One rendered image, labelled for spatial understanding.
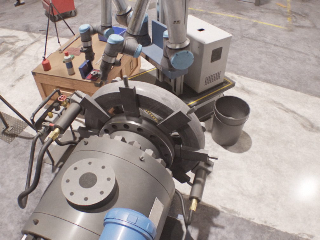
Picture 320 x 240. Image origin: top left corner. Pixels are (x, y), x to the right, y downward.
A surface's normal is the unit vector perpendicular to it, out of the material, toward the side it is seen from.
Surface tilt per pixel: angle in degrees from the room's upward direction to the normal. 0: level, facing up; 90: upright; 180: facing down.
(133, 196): 35
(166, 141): 54
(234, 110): 87
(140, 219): 28
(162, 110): 90
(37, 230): 22
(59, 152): 0
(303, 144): 0
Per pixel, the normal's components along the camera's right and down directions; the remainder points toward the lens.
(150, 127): 0.39, -0.57
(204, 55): 0.58, 0.57
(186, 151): -0.30, 0.67
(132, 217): 0.19, -0.66
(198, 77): -0.82, 0.40
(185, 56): 0.21, 0.74
